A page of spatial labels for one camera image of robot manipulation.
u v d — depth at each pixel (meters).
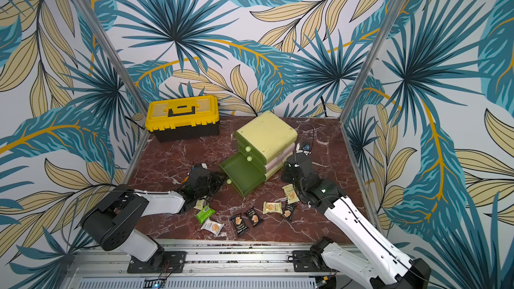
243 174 0.93
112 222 0.44
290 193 0.90
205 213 0.84
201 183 0.71
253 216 0.84
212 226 0.80
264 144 0.82
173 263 0.73
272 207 0.86
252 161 0.90
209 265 0.74
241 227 0.80
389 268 0.39
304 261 0.73
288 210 0.86
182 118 0.99
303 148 0.64
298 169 0.53
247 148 0.83
